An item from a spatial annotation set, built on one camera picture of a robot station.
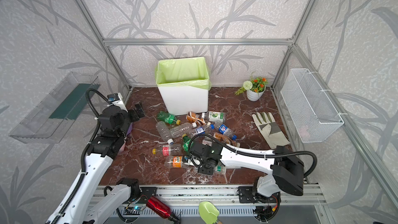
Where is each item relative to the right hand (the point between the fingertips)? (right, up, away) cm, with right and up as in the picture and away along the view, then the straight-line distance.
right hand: (202, 160), depth 79 cm
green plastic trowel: (+3, -20, -9) cm, 23 cm away
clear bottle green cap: (+9, -3, -3) cm, 10 cm away
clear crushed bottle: (-23, +12, +11) cm, 28 cm away
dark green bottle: (-10, +6, +10) cm, 15 cm away
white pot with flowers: (+34, +38, +23) cm, 56 cm away
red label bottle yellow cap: (-19, +3, +7) cm, 20 cm away
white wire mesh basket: (+45, +24, -18) cm, 55 cm away
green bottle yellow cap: (-22, +20, +18) cm, 35 cm away
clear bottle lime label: (+7, +21, +20) cm, 30 cm away
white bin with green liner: (-10, +39, +2) cm, 41 cm away
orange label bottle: (-14, -1, 0) cm, 14 cm away
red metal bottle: (-18, -16, -12) cm, 27 cm away
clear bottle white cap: (-14, +13, +12) cm, 23 cm away
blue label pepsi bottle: (+12, +13, +13) cm, 22 cm away
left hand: (-32, +31, -7) cm, 45 cm away
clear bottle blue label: (0, +13, +12) cm, 18 cm away
